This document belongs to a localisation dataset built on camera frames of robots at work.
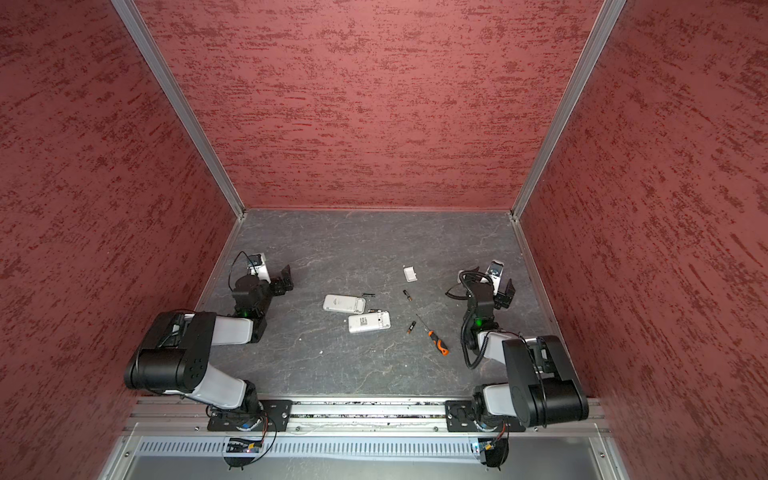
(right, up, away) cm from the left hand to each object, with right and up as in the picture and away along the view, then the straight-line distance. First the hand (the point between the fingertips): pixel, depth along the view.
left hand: (276, 272), depth 94 cm
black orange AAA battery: (+44, -17, -4) cm, 47 cm away
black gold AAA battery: (+42, -8, +4) cm, 43 cm away
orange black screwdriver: (+52, -21, -9) cm, 57 cm away
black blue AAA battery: (+30, -8, +3) cm, 31 cm away
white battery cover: (+44, -2, +9) cm, 45 cm away
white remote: (+31, -15, -4) cm, 34 cm away
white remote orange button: (+22, -10, +1) cm, 24 cm away
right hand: (+68, -1, -5) cm, 68 cm away
